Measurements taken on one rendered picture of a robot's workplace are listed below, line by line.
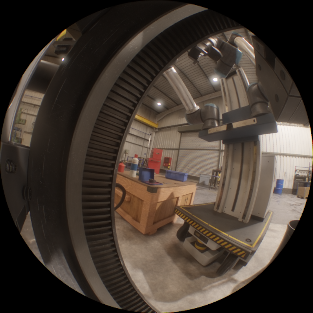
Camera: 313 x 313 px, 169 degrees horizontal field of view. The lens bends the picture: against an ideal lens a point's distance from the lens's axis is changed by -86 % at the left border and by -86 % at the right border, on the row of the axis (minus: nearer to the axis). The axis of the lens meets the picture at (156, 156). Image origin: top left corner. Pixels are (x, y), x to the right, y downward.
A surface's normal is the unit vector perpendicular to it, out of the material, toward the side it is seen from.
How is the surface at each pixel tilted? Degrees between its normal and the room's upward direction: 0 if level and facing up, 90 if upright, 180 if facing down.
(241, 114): 90
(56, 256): 64
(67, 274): 58
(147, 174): 81
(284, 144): 90
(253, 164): 90
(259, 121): 90
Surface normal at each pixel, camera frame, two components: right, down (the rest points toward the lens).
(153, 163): 0.22, -0.04
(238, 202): -0.91, -0.20
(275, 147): -0.72, -0.19
